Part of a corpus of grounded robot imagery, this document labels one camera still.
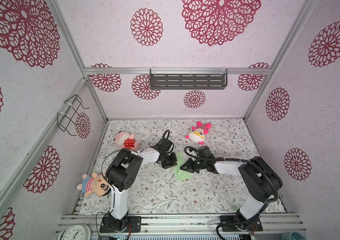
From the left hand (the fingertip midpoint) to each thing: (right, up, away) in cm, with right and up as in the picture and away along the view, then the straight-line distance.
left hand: (177, 165), depth 95 cm
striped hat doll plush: (-44, -7, -16) cm, 48 cm away
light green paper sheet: (+2, -4, -5) cm, 7 cm away
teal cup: (+51, -26, -28) cm, 64 cm away
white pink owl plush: (+14, +20, +7) cm, 26 cm away
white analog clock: (-47, -25, -27) cm, 60 cm away
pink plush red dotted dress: (-35, +16, +4) cm, 39 cm away
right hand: (+1, +1, -7) cm, 7 cm away
